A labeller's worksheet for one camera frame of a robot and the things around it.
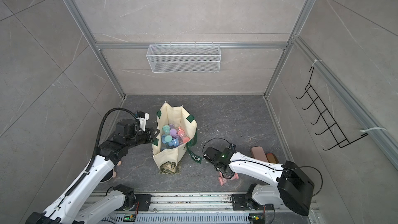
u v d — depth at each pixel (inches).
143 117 26.8
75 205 15.5
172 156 28.8
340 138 24.1
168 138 32.8
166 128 35.4
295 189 16.1
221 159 22.9
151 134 25.5
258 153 34.7
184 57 38.7
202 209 28.7
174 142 33.2
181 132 36.4
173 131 35.6
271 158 33.8
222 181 30.1
